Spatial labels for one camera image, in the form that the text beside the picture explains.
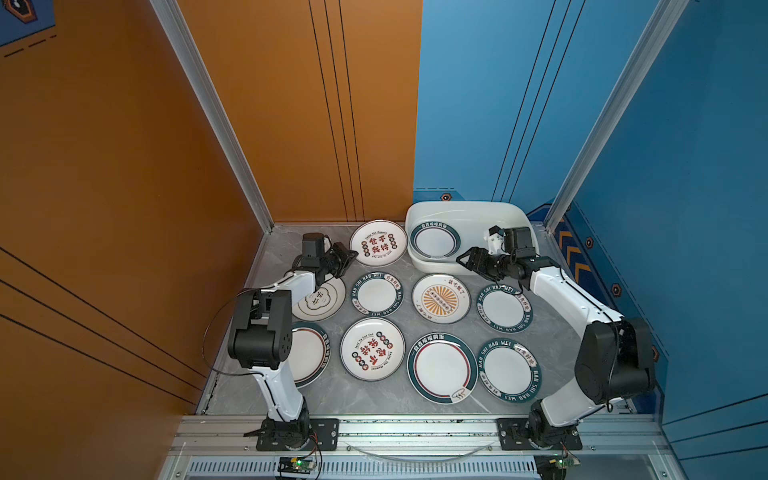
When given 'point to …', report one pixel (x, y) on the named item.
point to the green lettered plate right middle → (504, 309)
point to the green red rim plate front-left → (311, 354)
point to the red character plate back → (379, 242)
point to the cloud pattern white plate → (327, 301)
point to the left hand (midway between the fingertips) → (360, 247)
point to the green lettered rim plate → (377, 293)
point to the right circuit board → (554, 466)
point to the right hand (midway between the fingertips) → (462, 262)
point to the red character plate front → (372, 349)
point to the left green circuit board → (295, 465)
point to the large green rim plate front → (442, 368)
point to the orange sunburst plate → (441, 298)
